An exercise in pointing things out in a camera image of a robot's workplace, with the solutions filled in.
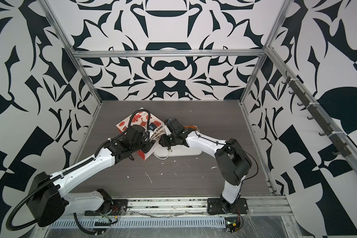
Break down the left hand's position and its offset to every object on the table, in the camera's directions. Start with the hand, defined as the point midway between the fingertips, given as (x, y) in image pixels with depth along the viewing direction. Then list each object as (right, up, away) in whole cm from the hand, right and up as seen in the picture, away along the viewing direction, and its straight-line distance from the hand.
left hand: (151, 134), depth 81 cm
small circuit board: (+40, -41, -10) cm, 58 cm away
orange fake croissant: (+24, +3, +21) cm, 32 cm away
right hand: (+5, -4, +5) cm, 9 cm away
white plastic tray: (+14, -8, 0) cm, 16 cm away
